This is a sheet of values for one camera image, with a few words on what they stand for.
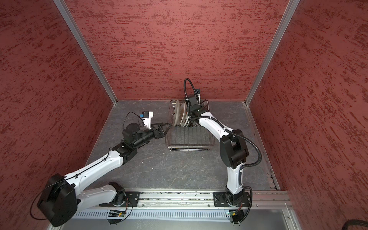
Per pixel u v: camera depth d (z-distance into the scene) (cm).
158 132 68
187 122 92
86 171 46
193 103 71
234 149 50
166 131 69
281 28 78
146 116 68
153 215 77
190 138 98
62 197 40
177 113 90
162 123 80
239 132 52
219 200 74
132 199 74
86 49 88
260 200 76
